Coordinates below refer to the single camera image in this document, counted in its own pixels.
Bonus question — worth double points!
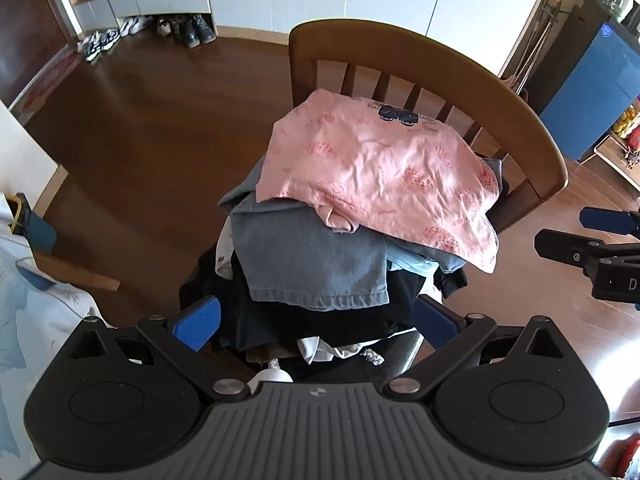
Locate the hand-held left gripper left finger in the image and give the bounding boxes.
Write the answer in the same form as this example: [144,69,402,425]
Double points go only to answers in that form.
[65,295,251,403]

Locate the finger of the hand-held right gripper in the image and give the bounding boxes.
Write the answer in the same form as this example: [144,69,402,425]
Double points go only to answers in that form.
[534,229,640,267]
[579,206,640,237]

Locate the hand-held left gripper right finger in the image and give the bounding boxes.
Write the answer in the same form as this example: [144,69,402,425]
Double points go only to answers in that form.
[382,294,571,403]

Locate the pink printed shirt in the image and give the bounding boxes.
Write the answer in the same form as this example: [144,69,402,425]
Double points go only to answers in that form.
[255,89,501,275]

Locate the light blue garment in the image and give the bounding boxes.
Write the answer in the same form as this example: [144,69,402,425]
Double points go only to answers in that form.
[387,245,466,277]

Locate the black garment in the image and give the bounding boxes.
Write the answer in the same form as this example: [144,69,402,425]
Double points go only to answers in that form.
[177,245,468,353]

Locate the yellow fruit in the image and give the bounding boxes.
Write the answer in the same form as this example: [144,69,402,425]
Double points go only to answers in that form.
[616,104,640,137]

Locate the white garment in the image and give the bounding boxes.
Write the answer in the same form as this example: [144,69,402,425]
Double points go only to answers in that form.
[297,332,386,366]

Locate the blue cabinet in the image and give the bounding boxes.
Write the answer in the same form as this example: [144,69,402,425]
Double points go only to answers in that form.
[539,22,640,162]

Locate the grey blue denim garment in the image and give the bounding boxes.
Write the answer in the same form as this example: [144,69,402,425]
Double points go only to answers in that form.
[217,152,391,311]

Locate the wooden chair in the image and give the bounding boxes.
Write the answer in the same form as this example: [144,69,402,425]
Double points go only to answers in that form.
[245,20,570,386]

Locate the broom sticks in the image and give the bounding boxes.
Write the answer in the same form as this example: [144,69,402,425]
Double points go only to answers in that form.
[514,0,562,92]

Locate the black appliance shelf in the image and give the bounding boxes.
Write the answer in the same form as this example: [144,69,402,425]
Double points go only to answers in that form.
[525,0,640,111]

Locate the red white door mat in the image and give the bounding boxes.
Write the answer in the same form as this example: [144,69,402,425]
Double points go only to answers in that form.
[9,44,83,117]

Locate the dark sneaker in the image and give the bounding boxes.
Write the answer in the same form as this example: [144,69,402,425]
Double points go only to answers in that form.
[192,14,217,44]
[179,17,202,49]

